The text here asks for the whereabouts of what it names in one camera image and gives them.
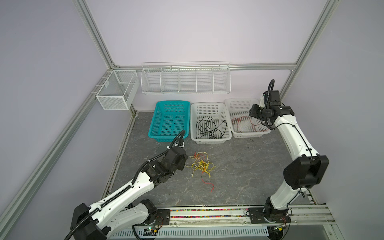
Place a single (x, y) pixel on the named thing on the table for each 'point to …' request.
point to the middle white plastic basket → (218, 111)
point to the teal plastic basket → (170, 118)
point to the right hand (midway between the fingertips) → (253, 112)
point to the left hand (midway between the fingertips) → (179, 156)
